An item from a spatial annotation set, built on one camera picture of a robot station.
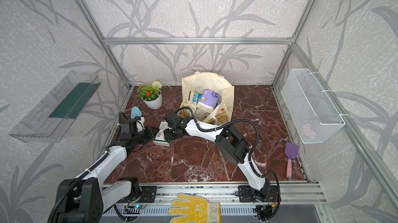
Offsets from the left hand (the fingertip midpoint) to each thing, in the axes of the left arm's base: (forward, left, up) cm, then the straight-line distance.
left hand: (159, 129), depth 86 cm
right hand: (-2, -4, -4) cm, 6 cm away
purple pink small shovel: (-10, -75, -8) cm, 76 cm away
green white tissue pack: (+19, -20, +5) cm, 28 cm away
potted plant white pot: (+22, +9, +4) cm, 24 cm away
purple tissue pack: (+16, -28, +8) cm, 33 cm away
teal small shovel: (+18, +23, -10) cm, 31 cm away
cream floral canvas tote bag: (+24, -21, +14) cm, 35 cm away
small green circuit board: (-36, +8, -12) cm, 39 cm away
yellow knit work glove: (-37, -24, -8) cm, 45 cm away
